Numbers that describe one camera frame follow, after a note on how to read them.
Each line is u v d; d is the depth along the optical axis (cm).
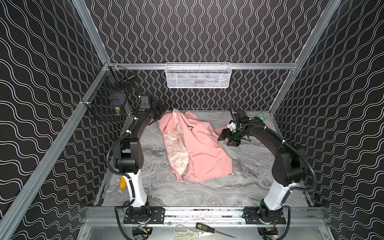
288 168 49
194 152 93
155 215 74
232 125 85
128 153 53
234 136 79
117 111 85
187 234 69
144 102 75
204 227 69
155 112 82
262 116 118
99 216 76
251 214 75
